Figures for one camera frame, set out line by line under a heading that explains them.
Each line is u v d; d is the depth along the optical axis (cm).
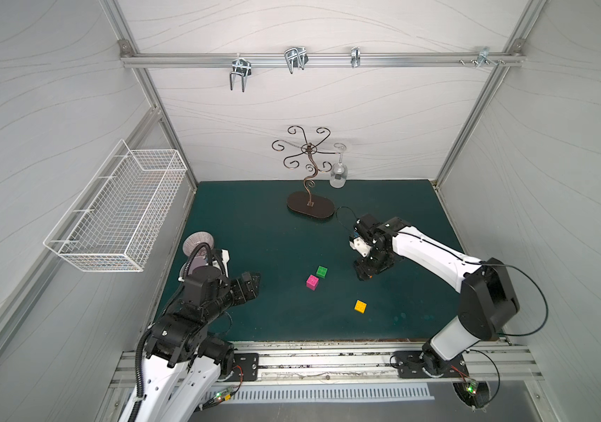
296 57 76
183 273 50
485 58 76
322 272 91
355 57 78
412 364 73
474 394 72
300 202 111
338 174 96
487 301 45
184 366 45
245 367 74
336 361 75
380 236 62
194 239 97
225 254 65
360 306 85
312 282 86
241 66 78
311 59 78
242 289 60
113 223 68
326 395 70
